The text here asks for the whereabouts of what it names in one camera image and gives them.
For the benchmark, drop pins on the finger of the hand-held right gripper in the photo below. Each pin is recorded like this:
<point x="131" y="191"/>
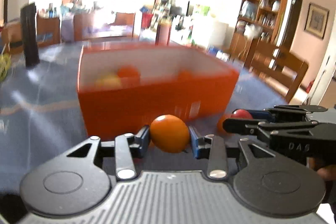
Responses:
<point x="288" y="111"/>
<point x="244" y="125"/>

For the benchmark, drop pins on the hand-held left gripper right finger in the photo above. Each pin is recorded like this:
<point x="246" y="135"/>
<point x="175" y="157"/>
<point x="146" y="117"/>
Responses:
<point x="193" y="142"/>

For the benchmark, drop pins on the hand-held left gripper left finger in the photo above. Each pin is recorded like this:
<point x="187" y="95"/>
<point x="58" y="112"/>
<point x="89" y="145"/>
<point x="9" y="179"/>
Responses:
<point x="143" y="142"/>

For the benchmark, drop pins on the red apple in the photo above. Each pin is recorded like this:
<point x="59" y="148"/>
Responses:
<point x="241" y="114"/>

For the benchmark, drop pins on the orange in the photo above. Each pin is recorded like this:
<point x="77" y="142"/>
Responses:
<point x="169" y="133"/>
<point x="128" y="72"/>
<point x="185" y="75"/>

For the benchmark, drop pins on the orange cardboard box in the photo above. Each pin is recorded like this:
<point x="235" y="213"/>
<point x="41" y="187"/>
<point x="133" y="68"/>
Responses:
<point x="131" y="108"/>

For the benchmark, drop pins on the yellow fruit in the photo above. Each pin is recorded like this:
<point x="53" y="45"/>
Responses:
<point x="109" y="81"/>

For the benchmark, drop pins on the person's right hand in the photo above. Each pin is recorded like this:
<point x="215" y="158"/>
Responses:
<point x="326" y="173"/>

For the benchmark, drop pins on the wooden chair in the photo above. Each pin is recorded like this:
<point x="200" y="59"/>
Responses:
<point x="125" y="19"/>
<point x="48" y="29"/>
<point x="84" y="27"/>
<point x="294" y="74"/>

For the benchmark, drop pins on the wooden bookshelf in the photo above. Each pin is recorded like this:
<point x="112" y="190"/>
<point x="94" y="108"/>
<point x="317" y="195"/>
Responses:
<point x="237" y="43"/>

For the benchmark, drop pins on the white chest freezer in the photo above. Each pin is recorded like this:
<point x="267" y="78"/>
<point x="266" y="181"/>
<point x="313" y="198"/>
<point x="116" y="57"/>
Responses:
<point x="210" y="32"/>

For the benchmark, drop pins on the blue patterned tablecloth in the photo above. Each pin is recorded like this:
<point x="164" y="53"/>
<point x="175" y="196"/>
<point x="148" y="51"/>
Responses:
<point x="39" y="119"/>

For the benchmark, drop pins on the black cylinder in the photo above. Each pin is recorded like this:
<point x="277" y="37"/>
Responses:
<point x="30" y="35"/>

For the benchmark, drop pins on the yellow green object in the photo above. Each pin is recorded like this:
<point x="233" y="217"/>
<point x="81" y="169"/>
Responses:
<point x="4" y="66"/>

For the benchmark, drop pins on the dark framed wall picture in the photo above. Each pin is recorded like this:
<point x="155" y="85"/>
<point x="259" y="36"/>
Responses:
<point x="316" y="20"/>

